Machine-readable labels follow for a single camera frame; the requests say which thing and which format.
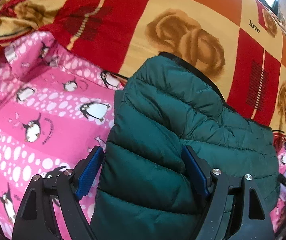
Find pink penguin bed sheet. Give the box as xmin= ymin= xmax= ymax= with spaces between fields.
xmin=0 ymin=31 xmax=286 ymax=240

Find dark green puffer jacket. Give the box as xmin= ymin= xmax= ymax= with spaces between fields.
xmin=90 ymin=52 xmax=280 ymax=239

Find red orange rose blanket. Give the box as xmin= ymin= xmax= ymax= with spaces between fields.
xmin=0 ymin=0 xmax=286 ymax=148

